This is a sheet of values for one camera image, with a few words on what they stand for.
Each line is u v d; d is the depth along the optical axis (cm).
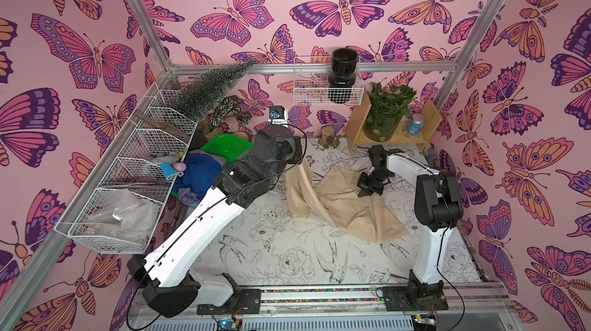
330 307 73
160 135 73
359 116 98
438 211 55
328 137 113
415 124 107
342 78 82
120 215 54
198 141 107
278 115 51
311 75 97
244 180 41
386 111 95
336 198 95
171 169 68
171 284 38
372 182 86
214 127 110
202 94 75
